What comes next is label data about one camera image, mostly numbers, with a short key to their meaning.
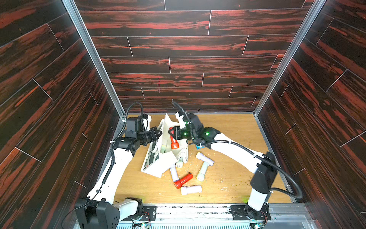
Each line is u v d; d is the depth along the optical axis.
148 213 0.72
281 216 0.74
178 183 0.80
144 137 0.63
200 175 0.84
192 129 0.58
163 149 0.94
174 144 0.74
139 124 0.59
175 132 0.67
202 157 0.93
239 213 0.73
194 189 0.80
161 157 0.70
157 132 0.68
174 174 0.86
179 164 0.89
